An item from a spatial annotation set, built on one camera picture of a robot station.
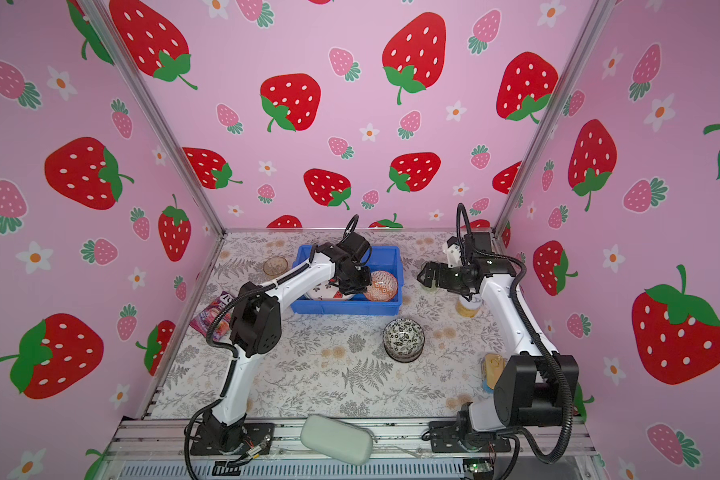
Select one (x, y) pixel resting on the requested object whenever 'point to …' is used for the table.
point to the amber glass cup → (275, 266)
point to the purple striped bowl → (404, 352)
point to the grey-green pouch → (348, 441)
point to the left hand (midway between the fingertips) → (373, 288)
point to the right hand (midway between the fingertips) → (432, 278)
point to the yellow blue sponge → (493, 363)
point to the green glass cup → (431, 290)
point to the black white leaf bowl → (403, 339)
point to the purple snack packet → (205, 319)
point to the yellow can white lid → (470, 308)
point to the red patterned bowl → (383, 287)
